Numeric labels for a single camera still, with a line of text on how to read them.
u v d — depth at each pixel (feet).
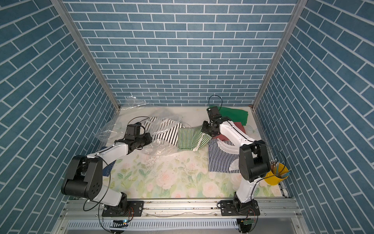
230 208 2.42
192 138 3.25
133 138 2.35
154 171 2.84
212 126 2.22
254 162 1.56
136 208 2.42
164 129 2.89
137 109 3.93
